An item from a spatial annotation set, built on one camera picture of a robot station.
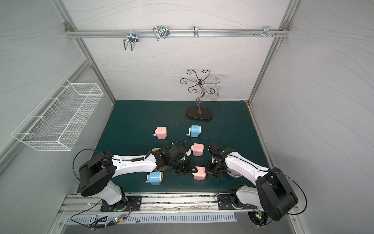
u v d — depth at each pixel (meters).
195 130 0.96
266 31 0.76
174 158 0.65
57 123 0.68
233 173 0.78
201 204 0.74
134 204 0.74
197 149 0.86
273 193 0.41
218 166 0.70
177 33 0.78
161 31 0.77
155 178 0.75
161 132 0.95
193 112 1.11
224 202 0.74
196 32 0.78
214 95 1.01
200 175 0.77
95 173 0.44
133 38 0.78
